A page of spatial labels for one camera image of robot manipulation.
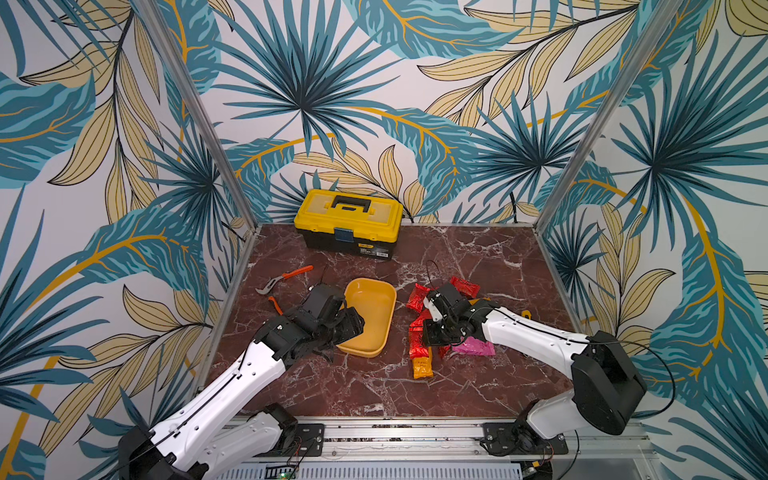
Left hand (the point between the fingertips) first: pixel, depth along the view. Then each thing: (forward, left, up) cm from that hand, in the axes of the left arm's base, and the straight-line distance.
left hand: (355, 330), depth 74 cm
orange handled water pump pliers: (+21, +32, -16) cm, 42 cm away
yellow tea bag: (-4, -18, -13) cm, 23 cm away
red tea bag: (+22, -35, -15) cm, 44 cm away
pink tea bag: (+2, -34, -13) cm, 37 cm away
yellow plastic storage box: (+17, -5, -16) cm, 24 cm away
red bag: (+17, -17, -13) cm, 28 cm away
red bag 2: (0, -17, -11) cm, 20 cm away
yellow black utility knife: (+14, -52, -15) cm, 56 cm away
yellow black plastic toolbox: (+37, +5, -1) cm, 38 cm away
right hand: (+3, -18, -11) cm, 21 cm away
